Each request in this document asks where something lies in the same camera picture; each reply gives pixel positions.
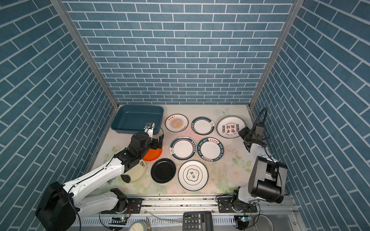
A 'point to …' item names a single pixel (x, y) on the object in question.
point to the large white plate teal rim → (183, 148)
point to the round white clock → (138, 225)
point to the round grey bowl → (264, 223)
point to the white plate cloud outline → (192, 175)
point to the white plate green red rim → (203, 126)
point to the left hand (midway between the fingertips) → (157, 134)
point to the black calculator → (197, 221)
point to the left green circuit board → (121, 220)
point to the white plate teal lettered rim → (210, 149)
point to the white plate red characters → (229, 126)
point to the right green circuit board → (245, 218)
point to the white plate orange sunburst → (176, 122)
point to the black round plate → (163, 170)
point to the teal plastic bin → (129, 119)
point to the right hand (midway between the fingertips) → (241, 127)
